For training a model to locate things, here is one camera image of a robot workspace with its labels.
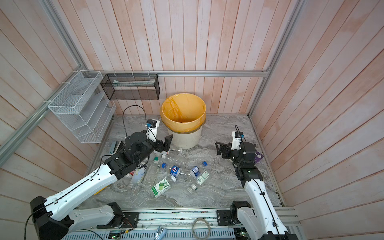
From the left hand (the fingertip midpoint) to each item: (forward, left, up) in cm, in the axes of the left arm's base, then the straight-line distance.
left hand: (165, 136), depth 71 cm
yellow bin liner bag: (+33, -8, -16) cm, 37 cm away
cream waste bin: (+10, -10, -17) cm, 22 cm away
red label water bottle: (-21, +9, +6) cm, 24 cm away
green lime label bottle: (-15, +3, -26) cm, 30 cm away
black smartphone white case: (+11, +38, -26) cm, 47 cm away
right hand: (+3, -30, -9) cm, 32 cm away
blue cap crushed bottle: (-8, -16, -24) cm, 29 cm away
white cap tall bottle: (-11, +17, -23) cm, 31 cm away
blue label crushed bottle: (-7, -4, -24) cm, 25 cm away
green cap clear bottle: (-8, +11, -28) cm, 31 cm away
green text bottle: (-13, -18, -24) cm, 33 cm away
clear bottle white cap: (+5, -5, -30) cm, 31 cm away
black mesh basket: (+48, +29, -5) cm, 56 cm away
